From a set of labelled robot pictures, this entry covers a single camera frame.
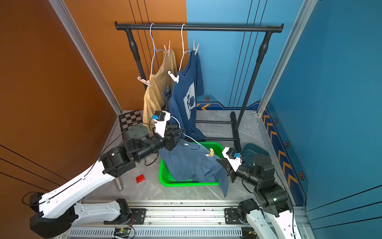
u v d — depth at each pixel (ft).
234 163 1.74
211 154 2.03
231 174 1.76
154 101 2.15
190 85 2.71
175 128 2.00
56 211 1.29
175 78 1.99
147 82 1.93
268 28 1.83
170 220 2.39
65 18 2.38
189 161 2.52
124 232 2.34
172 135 1.71
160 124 1.63
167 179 2.76
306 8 2.29
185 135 2.12
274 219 1.36
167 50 2.52
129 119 3.68
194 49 2.54
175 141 1.79
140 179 2.78
